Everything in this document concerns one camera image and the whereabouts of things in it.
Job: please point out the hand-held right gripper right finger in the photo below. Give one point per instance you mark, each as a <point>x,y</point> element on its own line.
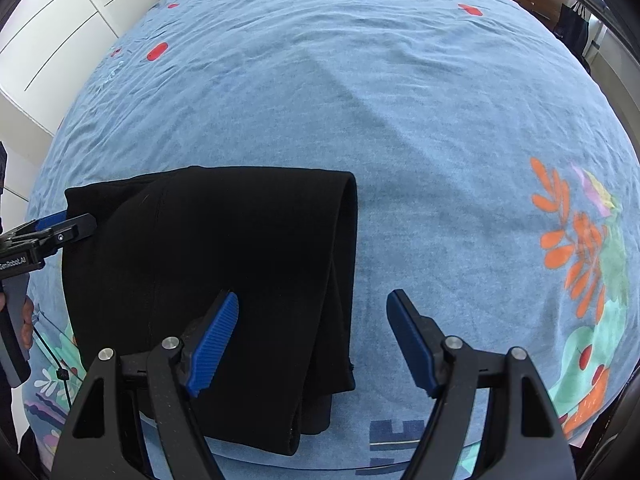
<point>412,340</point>

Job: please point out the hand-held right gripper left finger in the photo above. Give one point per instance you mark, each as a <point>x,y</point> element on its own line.
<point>215,350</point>

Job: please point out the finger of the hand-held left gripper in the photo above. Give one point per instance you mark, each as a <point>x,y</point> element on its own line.
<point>70,232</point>
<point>50,220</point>

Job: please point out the black pants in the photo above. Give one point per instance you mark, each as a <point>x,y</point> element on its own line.
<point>200,240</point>

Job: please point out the person's left hand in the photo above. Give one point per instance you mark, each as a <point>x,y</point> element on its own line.
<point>27,320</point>

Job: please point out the person's dark clothing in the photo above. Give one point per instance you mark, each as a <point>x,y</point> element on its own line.
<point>2,185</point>

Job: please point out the white wardrobe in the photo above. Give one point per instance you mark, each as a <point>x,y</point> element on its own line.
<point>60,20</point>

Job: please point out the blue printed bedsheet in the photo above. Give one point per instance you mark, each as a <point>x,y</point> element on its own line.
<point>400,135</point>

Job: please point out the black bag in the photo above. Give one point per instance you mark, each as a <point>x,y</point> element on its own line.
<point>572,27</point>

